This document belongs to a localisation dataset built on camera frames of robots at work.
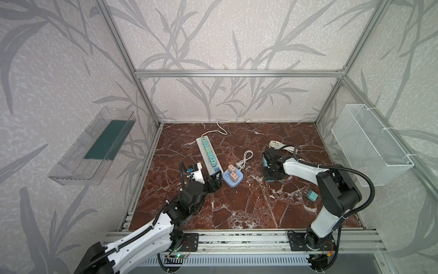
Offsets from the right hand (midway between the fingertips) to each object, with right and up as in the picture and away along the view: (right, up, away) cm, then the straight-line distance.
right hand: (268, 170), depth 96 cm
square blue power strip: (-24, -3, -4) cm, 24 cm away
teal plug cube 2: (-31, +5, -2) cm, 32 cm away
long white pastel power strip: (-35, +6, +2) cm, 36 cm away
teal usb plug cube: (-36, +15, +5) cm, 40 cm away
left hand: (-27, +4, -18) cm, 33 cm away
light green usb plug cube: (-35, +12, +3) cm, 37 cm away
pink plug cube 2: (-19, -1, -9) cm, 22 cm away
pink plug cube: (-21, +2, -6) cm, 22 cm away
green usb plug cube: (-38, +18, +8) cm, 43 cm away
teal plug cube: (-33, +9, 0) cm, 35 cm away
